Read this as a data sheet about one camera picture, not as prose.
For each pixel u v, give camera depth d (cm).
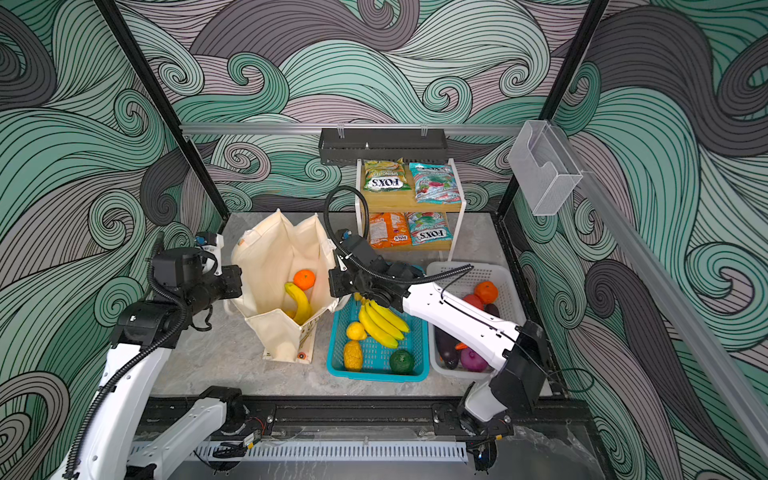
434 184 78
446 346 80
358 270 51
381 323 87
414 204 78
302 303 84
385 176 80
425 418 74
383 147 95
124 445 39
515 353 40
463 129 97
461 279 45
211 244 59
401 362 78
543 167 79
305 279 91
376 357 84
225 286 60
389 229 91
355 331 84
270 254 81
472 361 77
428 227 92
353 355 80
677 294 52
